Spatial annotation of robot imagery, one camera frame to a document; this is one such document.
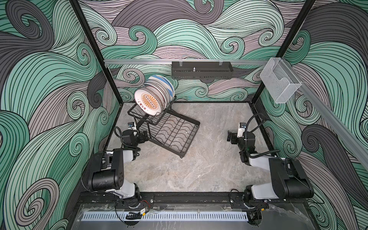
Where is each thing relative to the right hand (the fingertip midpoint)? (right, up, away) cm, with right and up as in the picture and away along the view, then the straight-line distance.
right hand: (236, 131), depth 92 cm
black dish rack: (-46, 0, +9) cm, 46 cm away
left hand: (-64, 0, +2) cm, 64 cm away
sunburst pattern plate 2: (-46, +20, -14) cm, 52 cm away
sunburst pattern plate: (-56, +18, -10) cm, 60 cm away
